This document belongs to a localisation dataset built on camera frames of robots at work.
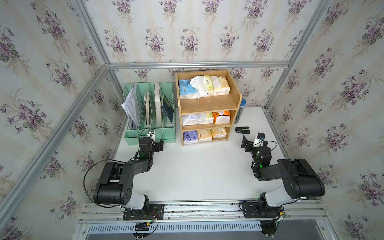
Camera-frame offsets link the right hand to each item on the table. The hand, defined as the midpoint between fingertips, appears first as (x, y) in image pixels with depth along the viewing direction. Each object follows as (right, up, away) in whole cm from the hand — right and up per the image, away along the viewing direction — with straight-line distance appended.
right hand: (253, 137), depth 90 cm
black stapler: (-4, +3, +14) cm, 15 cm away
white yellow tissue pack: (-30, +11, -6) cm, 33 cm away
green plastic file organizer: (-66, +20, +10) cm, 70 cm away
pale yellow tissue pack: (-30, +1, +6) cm, 30 cm away
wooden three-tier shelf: (-29, +22, -8) cm, 37 cm away
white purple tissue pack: (-38, +11, -6) cm, 40 cm away
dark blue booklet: (-55, +19, +10) cm, 59 cm away
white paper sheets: (-73, +18, -6) cm, 75 cm away
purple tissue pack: (-39, 0, +5) cm, 39 cm away
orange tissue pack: (-24, +14, -5) cm, 28 cm away
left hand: (-62, -2, +3) cm, 62 cm away
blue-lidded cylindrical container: (-4, +20, +7) cm, 22 cm away
